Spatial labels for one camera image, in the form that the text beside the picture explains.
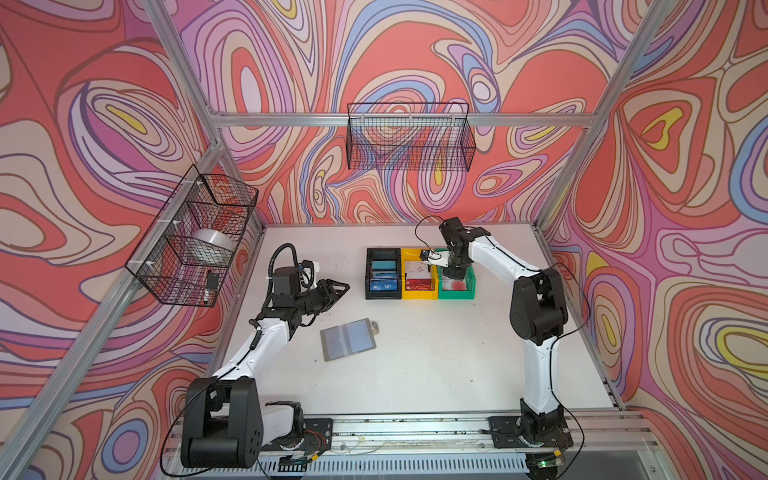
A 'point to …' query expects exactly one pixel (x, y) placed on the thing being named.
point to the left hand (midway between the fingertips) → (349, 287)
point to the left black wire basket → (186, 256)
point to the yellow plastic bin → (413, 255)
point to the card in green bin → (453, 285)
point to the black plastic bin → (383, 254)
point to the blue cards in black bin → (384, 275)
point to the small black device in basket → (212, 281)
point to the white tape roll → (217, 237)
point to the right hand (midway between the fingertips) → (458, 271)
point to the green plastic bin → (471, 285)
